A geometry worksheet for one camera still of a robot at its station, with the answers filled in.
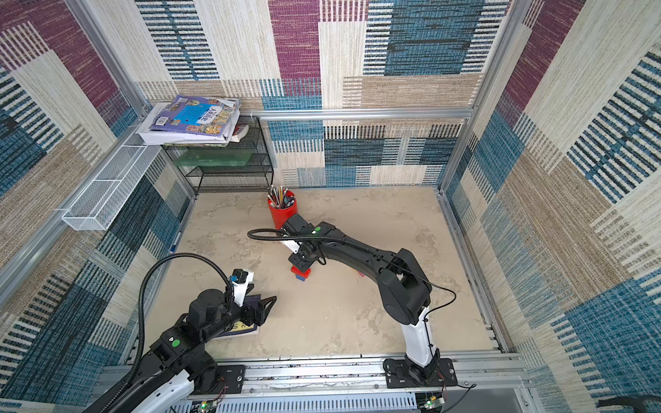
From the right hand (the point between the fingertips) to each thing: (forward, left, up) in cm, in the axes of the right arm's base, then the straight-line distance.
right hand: (308, 259), depth 88 cm
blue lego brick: (-2, +4, -9) cm, 10 cm away
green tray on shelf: (+33, +35, +17) cm, 52 cm away
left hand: (-13, +12, +4) cm, 18 cm away
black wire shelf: (+44, +47, -4) cm, 65 cm away
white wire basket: (+2, +55, +26) cm, 61 cm away
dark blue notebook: (-22, +18, +1) cm, 28 cm away
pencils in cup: (+24, +12, +5) cm, 27 cm away
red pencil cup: (+18, +11, +1) cm, 22 cm away
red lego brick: (-2, +4, -5) cm, 6 cm away
